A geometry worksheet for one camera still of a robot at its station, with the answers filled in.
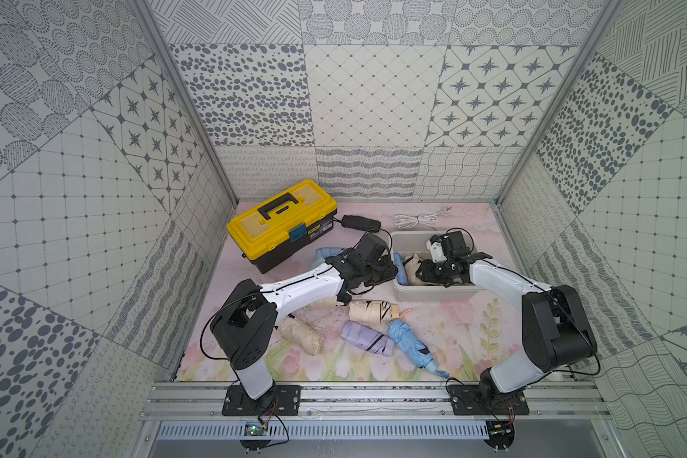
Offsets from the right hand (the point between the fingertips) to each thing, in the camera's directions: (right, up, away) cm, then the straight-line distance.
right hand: (423, 277), depth 93 cm
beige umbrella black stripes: (-17, -10, -7) cm, 20 cm away
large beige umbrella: (-3, +4, +3) cm, 6 cm away
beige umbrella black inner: (-31, -7, -5) cm, 32 cm away
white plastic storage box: (-3, +12, -2) cm, 12 cm away
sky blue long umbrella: (-9, -14, -11) cm, 21 cm away
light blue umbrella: (-7, +1, +1) cm, 7 cm away
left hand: (-9, +5, -10) cm, 15 cm away
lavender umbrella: (-19, -16, -11) cm, 27 cm away
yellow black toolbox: (-46, +18, -1) cm, 50 cm away
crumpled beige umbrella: (-37, -15, -13) cm, 42 cm away
